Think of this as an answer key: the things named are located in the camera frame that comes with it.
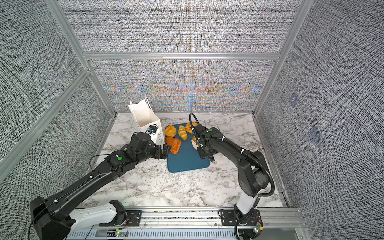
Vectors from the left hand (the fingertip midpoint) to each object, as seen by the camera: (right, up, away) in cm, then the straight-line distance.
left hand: (164, 145), depth 75 cm
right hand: (+24, -6, +13) cm, 27 cm away
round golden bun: (-1, +6, +27) cm, 28 cm away
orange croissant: (+3, -2, +22) cm, 22 cm away
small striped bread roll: (+8, +5, +28) cm, 30 cm away
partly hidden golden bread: (+15, +3, +10) cm, 18 cm away
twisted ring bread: (+12, +9, +31) cm, 35 cm away
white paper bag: (-17, +14, +26) cm, 35 cm away
